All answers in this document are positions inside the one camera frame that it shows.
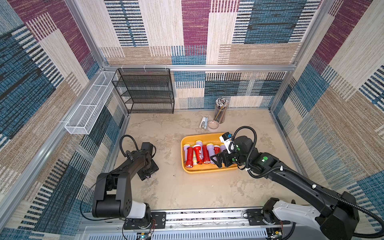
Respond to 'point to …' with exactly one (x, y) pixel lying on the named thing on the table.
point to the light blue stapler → (204, 123)
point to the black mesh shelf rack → (145, 90)
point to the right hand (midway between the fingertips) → (220, 156)
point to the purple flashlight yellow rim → (199, 142)
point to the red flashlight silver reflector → (217, 149)
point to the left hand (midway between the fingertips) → (152, 172)
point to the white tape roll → (213, 125)
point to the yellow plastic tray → (205, 138)
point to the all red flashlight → (206, 155)
